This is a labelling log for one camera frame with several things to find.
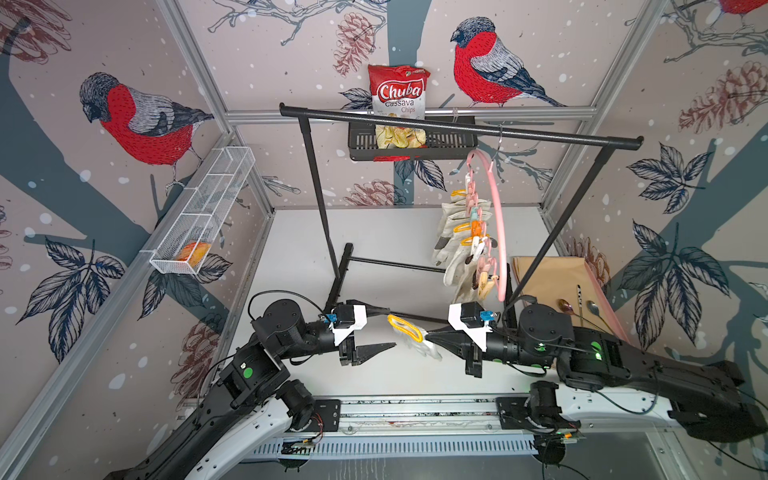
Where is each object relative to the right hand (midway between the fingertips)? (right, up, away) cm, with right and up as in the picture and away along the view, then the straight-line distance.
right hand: (430, 333), depth 53 cm
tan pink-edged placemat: (+53, +1, +45) cm, 69 cm away
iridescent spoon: (+48, -5, +39) cm, 62 cm away
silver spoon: (+57, -6, +39) cm, 69 cm away
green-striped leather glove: (+9, +23, +20) cm, 31 cm away
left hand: (-7, +2, +1) cm, 7 cm away
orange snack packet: (-51, +14, +11) cm, 54 cm away
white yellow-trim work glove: (+10, +14, +15) cm, 23 cm away
